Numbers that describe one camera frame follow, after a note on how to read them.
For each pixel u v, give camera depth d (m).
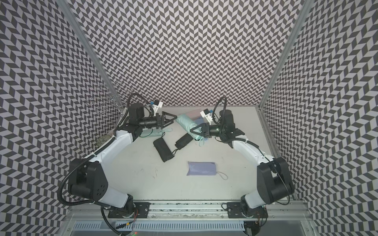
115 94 1.15
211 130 0.68
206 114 0.73
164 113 0.69
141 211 0.73
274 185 0.43
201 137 0.71
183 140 0.96
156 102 0.74
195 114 1.06
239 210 0.73
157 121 0.69
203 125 0.70
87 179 0.43
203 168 0.85
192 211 0.75
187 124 0.74
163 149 0.94
